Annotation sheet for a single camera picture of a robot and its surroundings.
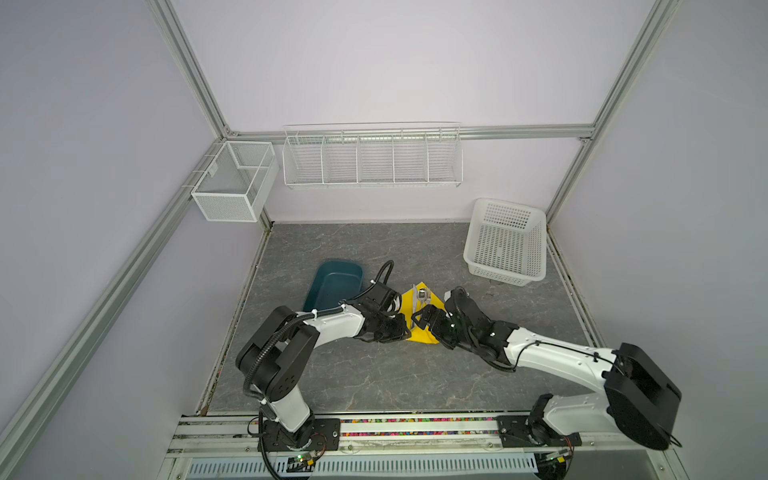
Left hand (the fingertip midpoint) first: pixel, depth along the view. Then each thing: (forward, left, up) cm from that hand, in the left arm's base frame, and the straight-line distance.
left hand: (410, 338), depth 87 cm
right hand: (+1, -2, +7) cm, 8 cm away
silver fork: (+16, -6, -2) cm, 17 cm away
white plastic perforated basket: (+38, -42, -4) cm, 57 cm away
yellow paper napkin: (+14, -2, -2) cm, 14 cm away
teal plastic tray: (+23, +24, -2) cm, 33 cm away
